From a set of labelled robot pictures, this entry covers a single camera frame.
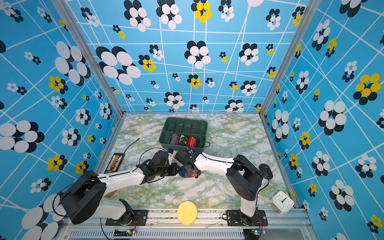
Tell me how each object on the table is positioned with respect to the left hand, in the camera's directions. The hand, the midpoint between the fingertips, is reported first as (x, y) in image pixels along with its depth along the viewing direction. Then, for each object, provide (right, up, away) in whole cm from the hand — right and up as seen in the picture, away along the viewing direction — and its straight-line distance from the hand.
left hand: (183, 169), depth 85 cm
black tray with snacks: (-43, +2, +6) cm, 43 cm away
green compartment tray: (-3, +20, +14) cm, 24 cm away
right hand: (+8, 0, +4) cm, 9 cm away
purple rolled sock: (-7, +16, +12) cm, 21 cm away
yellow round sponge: (+3, -18, -13) cm, 22 cm away
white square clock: (+52, -14, -10) cm, 54 cm away
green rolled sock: (+10, +14, +11) cm, 21 cm away
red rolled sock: (+4, +15, +11) cm, 19 cm away
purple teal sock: (0, -2, +1) cm, 3 cm away
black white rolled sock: (-1, +15, +11) cm, 19 cm away
